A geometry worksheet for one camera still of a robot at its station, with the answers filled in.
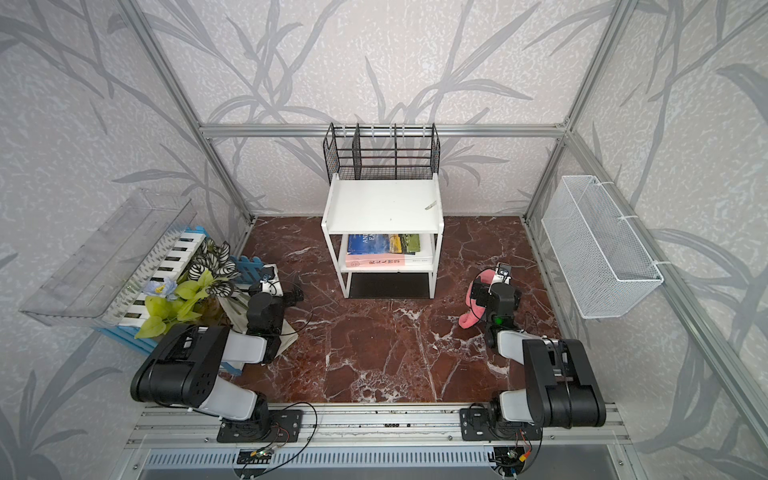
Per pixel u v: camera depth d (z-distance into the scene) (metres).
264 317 0.69
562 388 0.43
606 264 0.62
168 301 0.69
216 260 0.75
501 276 0.78
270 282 0.76
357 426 0.75
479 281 0.86
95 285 0.64
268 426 0.72
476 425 0.72
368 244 0.84
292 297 0.83
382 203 0.77
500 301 0.68
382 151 1.03
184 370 0.45
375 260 0.83
